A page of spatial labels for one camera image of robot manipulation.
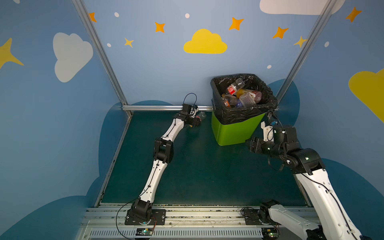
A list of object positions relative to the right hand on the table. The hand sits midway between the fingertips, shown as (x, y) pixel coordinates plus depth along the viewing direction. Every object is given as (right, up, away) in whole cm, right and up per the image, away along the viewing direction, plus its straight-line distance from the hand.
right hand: (252, 140), depth 69 cm
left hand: (-26, +12, +43) cm, 52 cm away
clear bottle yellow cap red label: (0, +32, +21) cm, 39 cm away
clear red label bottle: (-21, +16, +46) cm, 53 cm away
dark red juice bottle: (+9, +24, +16) cm, 30 cm away
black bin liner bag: (-11, +12, +6) cm, 18 cm away
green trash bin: (0, +3, +27) cm, 27 cm away
